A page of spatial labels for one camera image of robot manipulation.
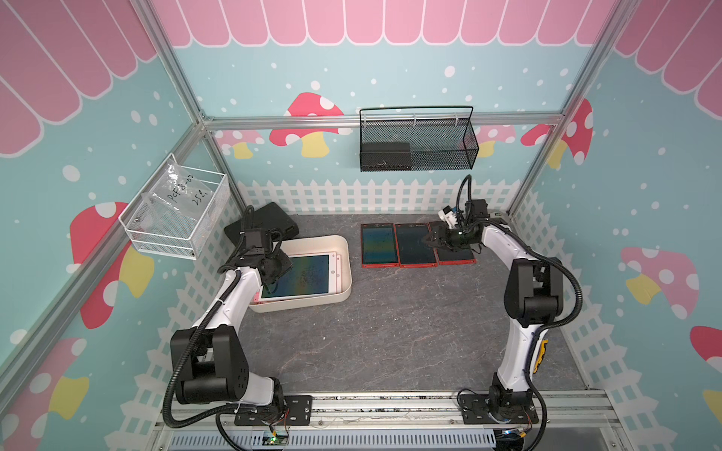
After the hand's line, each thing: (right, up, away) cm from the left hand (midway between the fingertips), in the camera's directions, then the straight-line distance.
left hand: (287, 268), depth 88 cm
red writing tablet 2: (+43, +4, +21) cm, 48 cm away
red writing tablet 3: (+55, +3, +18) cm, 58 cm away
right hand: (+46, +9, +7) cm, 47 cm away
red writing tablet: (+30, +7, +22) cm, 37 cm away
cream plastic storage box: (+2, +7, +27) cm, 29 cm away
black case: (-15, +19, +28) cm, 37 cm away
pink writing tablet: (+6, -3, +12) cm, 13 cm away
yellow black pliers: (+77, -25, -6) cm, 81 cm away
